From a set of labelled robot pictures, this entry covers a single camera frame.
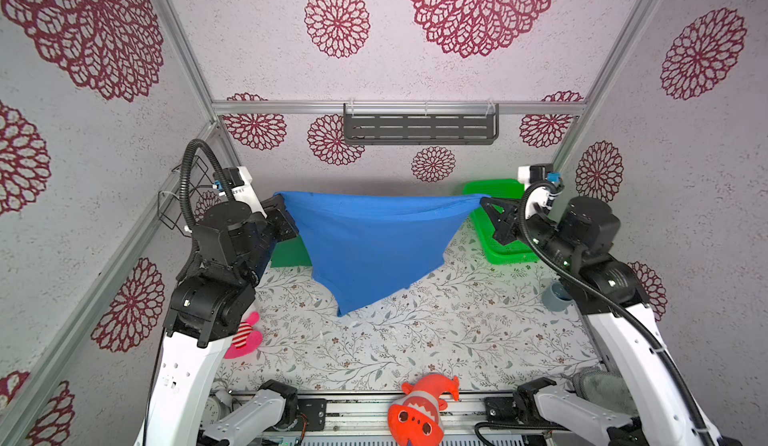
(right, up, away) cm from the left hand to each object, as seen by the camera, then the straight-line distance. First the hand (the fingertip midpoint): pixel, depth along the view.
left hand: (282, 204), depth 59 cm
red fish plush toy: (+27, -47, +7) cm, 54 cm away
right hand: (+40, +2, 0) cm, 40 cm away
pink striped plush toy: (-18, -35, +23) cm, 45 cm away
